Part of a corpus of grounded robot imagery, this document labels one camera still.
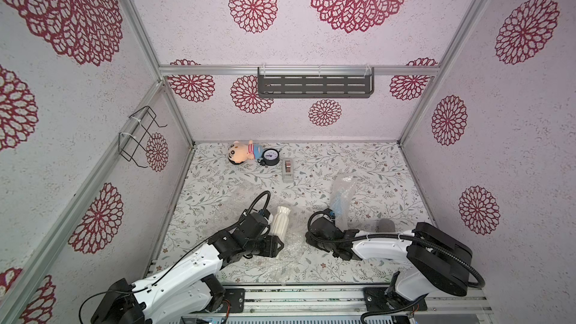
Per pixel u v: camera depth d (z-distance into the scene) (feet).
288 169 3.46
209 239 1.84
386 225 2.89
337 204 3.00
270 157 3.69
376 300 2.46
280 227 2.58
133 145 2.48
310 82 3.03
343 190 3.11
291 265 2.67
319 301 2.45
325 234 2.21
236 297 2.46
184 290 1.53
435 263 1.42
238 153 3.48
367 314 2.08
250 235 1.98
